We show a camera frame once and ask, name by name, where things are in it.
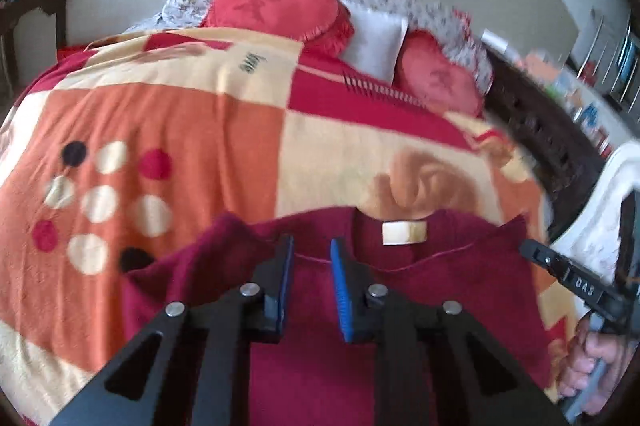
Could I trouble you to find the metal shelf rack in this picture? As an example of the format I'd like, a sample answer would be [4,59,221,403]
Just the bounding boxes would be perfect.
[570,8,639,127]

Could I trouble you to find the person's right hand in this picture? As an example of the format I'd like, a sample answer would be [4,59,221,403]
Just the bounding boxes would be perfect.
[556,315,638,416]

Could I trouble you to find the dark wooden side table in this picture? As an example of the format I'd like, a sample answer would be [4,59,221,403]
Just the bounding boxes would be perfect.
[1,0,67,93]

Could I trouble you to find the small round red cushion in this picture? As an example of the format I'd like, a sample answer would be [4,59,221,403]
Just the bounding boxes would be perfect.
[394,30,484,117]

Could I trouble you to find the white square pillow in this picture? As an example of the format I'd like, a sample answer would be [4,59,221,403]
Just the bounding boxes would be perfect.
[340,1,409,84]

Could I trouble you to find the orange cream patterned blanket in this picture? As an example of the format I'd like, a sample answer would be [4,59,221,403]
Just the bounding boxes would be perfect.
[1,29,575,425]

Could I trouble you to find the dark red knit garment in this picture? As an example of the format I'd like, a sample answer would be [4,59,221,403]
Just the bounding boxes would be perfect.
[119,207,551,425]

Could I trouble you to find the large round red cushion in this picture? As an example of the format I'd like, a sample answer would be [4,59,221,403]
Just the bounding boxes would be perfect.
[201,0,355,57]

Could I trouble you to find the white plastic chair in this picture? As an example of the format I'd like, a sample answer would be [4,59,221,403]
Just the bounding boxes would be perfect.
[551,140,640,282]

